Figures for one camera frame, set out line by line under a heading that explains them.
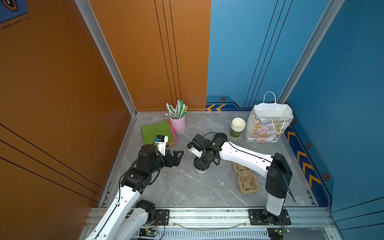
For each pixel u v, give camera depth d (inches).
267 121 32.6
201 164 28.2
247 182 32.5
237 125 38.3
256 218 28.5
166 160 25.3
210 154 22.4
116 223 16.7
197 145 25.4
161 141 25.4
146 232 28.0
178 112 39.3
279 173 17.1
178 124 40.6
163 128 44.0
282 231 27.4
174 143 38.2
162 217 29.0
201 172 33.8
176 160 25.7
